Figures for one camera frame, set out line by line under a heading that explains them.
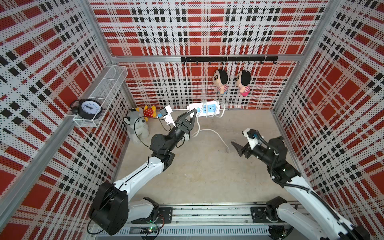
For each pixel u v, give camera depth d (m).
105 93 0.80
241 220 0.73
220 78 0.91
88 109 0.64
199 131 0.64
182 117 0.60
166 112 0.58
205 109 0.60
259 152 0.63
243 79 0.94
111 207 0.40
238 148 0.66
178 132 0.59
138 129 0.96
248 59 0.88
